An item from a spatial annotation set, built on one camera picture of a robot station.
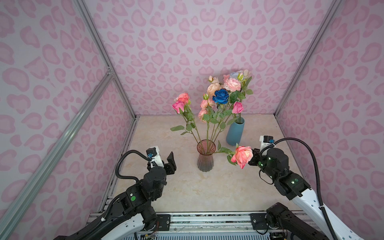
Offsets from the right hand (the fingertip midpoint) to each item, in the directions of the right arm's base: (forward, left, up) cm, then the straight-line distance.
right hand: (247, 148), depth 73 cm
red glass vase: (+2, +20, -6) cm, 21 cm away
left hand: (-5, +37, +3) cm, 38 cm away
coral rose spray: (+11, +20, +12) cm, 26 cm away
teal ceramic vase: (+20, +1, -12) cm, 23 cm away
